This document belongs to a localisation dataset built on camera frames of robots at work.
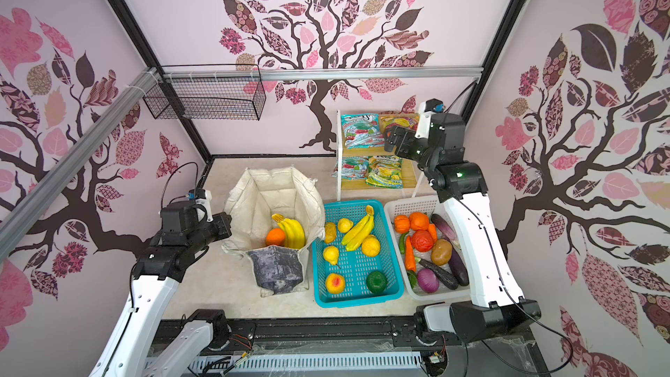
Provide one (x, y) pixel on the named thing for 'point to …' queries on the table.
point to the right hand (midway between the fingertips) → (403, 130)
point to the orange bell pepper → (401, 223)
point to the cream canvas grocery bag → (256, 201)
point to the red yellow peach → (335, 283)
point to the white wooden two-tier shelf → (411, 178)
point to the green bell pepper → (376, 282)
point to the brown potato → (440, 252)
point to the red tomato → (422, 240)
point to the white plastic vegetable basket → (428, 258)
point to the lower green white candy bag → (353, 167)
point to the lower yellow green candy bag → (385, 171)
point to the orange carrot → (410, 263)
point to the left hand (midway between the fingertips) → (231, 221)
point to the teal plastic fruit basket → (356, 263)
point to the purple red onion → (427, 281)
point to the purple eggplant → (456, 265)
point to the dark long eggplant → (446, 278)
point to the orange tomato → (419, 221)
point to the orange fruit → (275, 236)
